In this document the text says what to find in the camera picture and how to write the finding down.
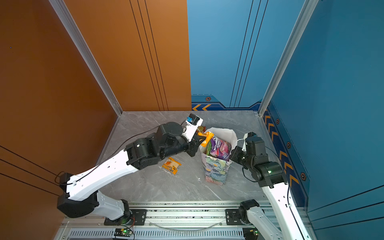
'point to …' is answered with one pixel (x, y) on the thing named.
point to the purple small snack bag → (220, 149)
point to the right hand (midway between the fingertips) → (229, 150)
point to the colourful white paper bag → (216, 170)
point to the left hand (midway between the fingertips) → (205, 136)
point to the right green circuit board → (251, 233)
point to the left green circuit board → (123, 232)
